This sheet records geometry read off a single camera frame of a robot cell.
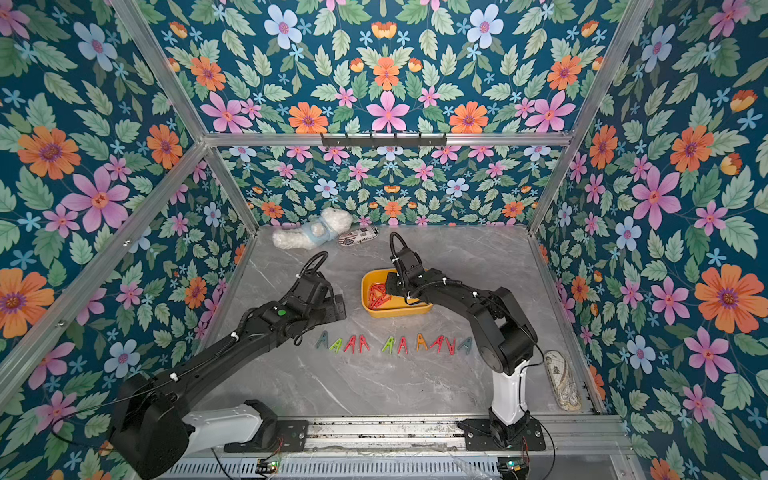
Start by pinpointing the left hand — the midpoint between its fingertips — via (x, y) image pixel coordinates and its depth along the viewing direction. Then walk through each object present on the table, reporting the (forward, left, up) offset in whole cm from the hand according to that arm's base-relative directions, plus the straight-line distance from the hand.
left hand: (337, 305), depth 84 cm
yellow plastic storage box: (+4, -17, -9) cm, 20 cm away
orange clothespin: (-8, -23, -11) cm, 27 cm away
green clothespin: (-7, +2, -12) cm, 14 cm away
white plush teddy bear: (+38, +5, -4) cm, 39 cm away
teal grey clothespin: (-4, +6, -12) cm, 14 cm away
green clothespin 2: (-8, -14, -12) cm, 20 cm away
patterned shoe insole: (-24, -60, -10) cm, 65 cm away
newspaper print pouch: (+36, -4, -9) cm, 37 cm away
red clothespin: (-6, -2, -12) cm, 14 cm away
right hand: (+10, -15, -6) cm, 19 cm away
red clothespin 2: (-6, -6, -13) cm, 15 cm away
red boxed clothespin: (+10, -10, -12) cm, 19 cm away
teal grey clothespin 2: (-9, -37, -12) cm, 40 cm away
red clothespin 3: (-8, -18, -12) cm, 23 cm away
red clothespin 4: (-8, -29, -12) cm, 32 cm away
